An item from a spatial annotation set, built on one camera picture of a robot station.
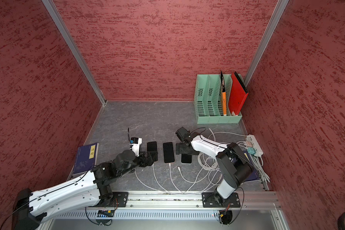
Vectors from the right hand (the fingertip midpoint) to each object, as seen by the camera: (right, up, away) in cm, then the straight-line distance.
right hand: (185, 153), depth 89 cm
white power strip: (+47, +5, +3) cm, 47 cm away
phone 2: (+1, -3, -2) cm, 4 cm away
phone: (-10, +1, 0) cm, 10 cm away
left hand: (-19, +3, -14) cm, 24 cm away
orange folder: (+24, +37, -3) cm, 45 cm away
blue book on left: (-62, -2, -2) cm, 62 cm away
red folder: (+33, +38, -4) cm, 50 cm away
